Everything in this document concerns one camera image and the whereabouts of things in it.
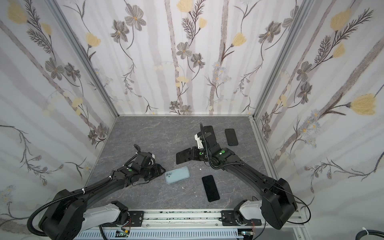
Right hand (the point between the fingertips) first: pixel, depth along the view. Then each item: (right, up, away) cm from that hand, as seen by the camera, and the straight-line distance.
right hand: (185, 150), depth 77 cm
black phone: (+14, -22, +6) cm, 27 cm away
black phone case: (+32, +5, +31) cm, 45 cm away
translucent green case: (-5, -17, +13) cm, 22 cm away
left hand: (-14, -11, +8) cm, 20 cm away
